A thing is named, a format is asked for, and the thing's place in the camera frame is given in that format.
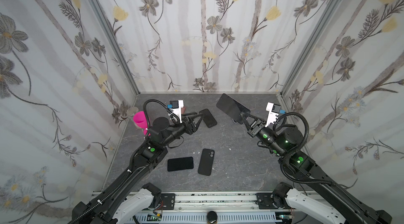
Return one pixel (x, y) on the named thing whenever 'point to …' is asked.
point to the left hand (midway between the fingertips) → (199, 112)
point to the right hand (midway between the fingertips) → (243, 113)
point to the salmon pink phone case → (183, 110)
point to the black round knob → (212, 216)
